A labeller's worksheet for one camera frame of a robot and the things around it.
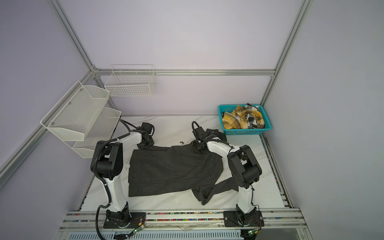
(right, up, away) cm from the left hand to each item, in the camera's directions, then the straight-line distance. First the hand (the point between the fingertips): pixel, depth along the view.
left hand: (146, 144), depth 100 cm
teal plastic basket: (+55, +27, +14) cm, 63 cm away
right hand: (+33, -2, -5) cm, 34 cm away
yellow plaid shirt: (+73, +19, +6) cm, 76 cm away
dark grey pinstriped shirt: (+22, -14, -9) cm, 28 cm away
